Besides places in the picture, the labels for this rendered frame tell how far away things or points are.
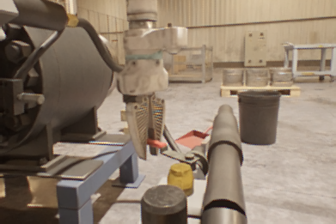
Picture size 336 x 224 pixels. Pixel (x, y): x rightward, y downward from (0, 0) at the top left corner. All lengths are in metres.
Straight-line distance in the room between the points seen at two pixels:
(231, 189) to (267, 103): 1.76
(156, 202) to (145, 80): 0.25
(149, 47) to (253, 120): 1.56
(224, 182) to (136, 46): 0.33
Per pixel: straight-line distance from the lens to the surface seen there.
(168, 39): 0.42
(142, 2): 0.47
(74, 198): 0.93
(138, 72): 0.45
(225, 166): 0.19
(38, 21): 0.70
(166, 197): 0.27
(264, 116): 1.93
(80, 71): 1.08
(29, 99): 0.62
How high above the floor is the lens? 0.64
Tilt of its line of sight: 9 degrees down
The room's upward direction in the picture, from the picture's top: 2 degrees counter-clockwise
